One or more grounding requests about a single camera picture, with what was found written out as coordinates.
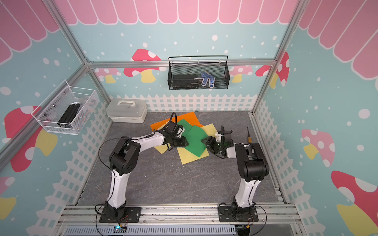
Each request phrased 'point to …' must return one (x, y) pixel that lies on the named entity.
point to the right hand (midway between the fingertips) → (203, 142)
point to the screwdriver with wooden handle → (249, 138)
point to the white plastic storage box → (127, 110)
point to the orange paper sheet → (191, 118)
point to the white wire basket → (65, 110)
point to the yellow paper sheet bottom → (186, 156)
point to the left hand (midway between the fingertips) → (185, 145)
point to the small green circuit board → (119, 229)
